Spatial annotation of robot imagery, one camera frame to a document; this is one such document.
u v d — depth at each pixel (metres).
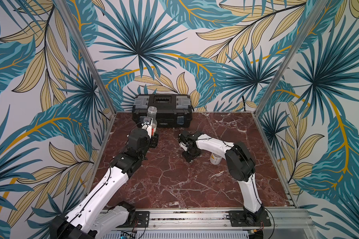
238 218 0.73
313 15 0.71
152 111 0.66
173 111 0.98
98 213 0.42
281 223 0.76
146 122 0.61
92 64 0.90
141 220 0.73
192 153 0.81
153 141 0.65
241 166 0.53
